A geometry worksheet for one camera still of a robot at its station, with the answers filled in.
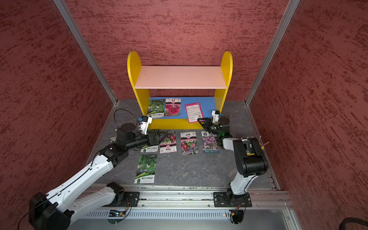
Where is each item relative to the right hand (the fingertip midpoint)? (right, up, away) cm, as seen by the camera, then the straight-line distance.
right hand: (197, 121), depth 90 cm
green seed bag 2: (-32, -29, -5) cm, 43 cm away
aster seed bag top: (-19, -16, +4) cm, 25 cm away
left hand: (-19, -7, -18) cm, 27 cm away
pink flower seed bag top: (-6, -16, +5) cm, 17 cm away
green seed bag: (-29, +9, +7) cm, 31 cm away
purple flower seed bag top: (+9, -16, +5) cm, 19 cm away
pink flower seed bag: (-17, +9, +7) cm, 21 cm away
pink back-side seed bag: (-2, +7, +5) cm, 8 cm away
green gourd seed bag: (-29, -18, +2) cm, 34 cm away
